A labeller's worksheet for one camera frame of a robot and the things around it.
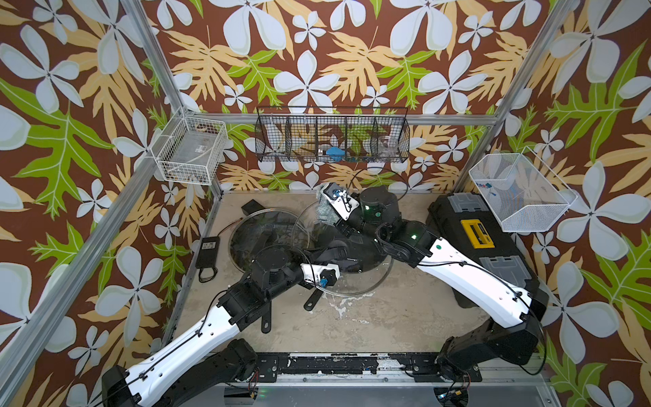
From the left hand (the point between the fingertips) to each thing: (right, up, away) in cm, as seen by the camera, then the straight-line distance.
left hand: (322, 244), depth 68 cm
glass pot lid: (+16, -12, +27) cm, 34 cm away
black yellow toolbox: (+50, +3, +18) cm, 54 cm away
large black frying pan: (-27, +2, +36) cm, 46 cm away
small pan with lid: (+3, -3, -10) cm, 11 cm away
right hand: (+2, +12, -1) cm, 12 cm away
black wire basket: (+4, +41, +32) cm, 52 cm away
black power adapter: (-45, -6, +31) cm, 55 cm away
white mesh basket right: (+66, +15, +14) cm, 69 cm away
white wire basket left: (-46, +31, +19) cm, 58 cm away
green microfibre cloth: (+1, +8, -1) cm, 9 cm away
